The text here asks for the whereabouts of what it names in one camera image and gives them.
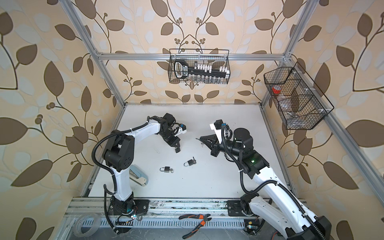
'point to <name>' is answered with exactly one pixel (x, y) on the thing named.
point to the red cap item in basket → (276, 89)
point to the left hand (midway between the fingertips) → (179, 143)
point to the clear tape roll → (78, 225)
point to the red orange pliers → (204, 217)
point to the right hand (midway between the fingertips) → (202, 139)
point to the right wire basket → (301, 103)
